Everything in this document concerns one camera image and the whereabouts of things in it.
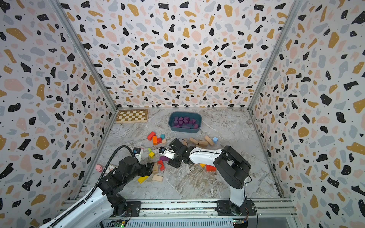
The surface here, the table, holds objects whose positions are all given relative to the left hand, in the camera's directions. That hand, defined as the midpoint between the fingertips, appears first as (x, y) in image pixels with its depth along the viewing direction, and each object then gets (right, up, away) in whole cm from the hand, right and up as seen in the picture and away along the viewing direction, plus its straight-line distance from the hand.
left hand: (149, 161), depth 81 cm
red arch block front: (+4, -3, +9) cm, 11 cm away
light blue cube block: (+41, +10, +19) cm, 47 cm away
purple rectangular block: (+6, -1, +11) cm, 13 cm away
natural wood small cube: (+5, +9, +19) cm, 22 cm away
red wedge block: (+36, -7, +8) cm, 37 cm away
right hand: (+12, 0, +8) cm, 15 cm away
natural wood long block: (+37, +9, +19) cm, 43 cm away
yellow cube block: (-2, +1, +11) cm, 11 cm away
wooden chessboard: (-23, +27, +32) cm, 48 cm away
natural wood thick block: (+26, +9, +20) cm, 34 cm away
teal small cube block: (+3, +12, +22) cm, 26 cm away
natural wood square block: (+4, -10, +3) cm, 11 cm away
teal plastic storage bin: (+19, +22, +28) cm, 41 cm away
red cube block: (+2, +9, +19) cm, 21 cm away
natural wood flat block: (+32, +8, +17) cm, 37 cm away
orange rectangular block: (-1, +9, +18) cm, 21 cm away
